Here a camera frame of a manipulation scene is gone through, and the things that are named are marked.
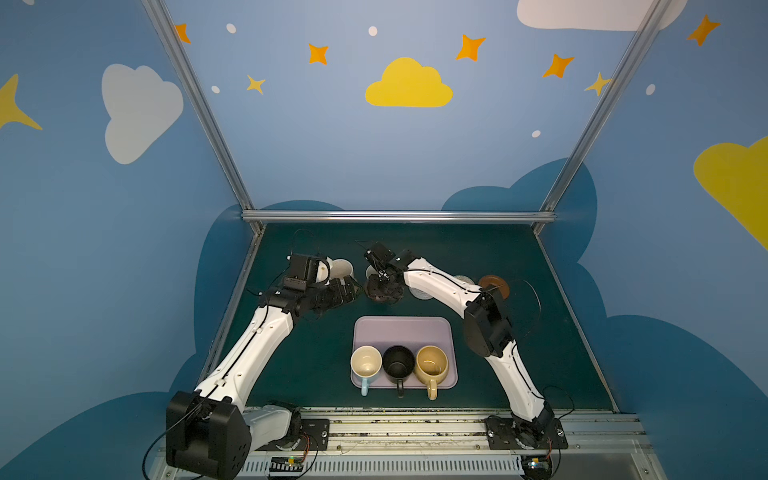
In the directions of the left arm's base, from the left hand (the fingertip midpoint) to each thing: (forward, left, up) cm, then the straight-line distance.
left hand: (349, 291), depth 81 cm
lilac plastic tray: (-4, -9, -16) cm, 19 cm away
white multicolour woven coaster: (+17, -38, -17) cm, 46 cm away
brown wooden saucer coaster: (+14, -45, -14) cm, 50 cm away
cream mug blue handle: (-14, -4, -17) cm, 22 cm away
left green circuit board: (-38, +14, -22) cm, 46 cm away
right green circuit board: (-37, -48, -21) cm, 65 cm away
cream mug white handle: (+16, +6, -11) cm, 20 cm away
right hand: (+7, -7, -11) cm, 15 cm away
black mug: (-14, -14, -14) cm, 24 cm away
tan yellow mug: (-14, -24, -18) cm, 33 cm away
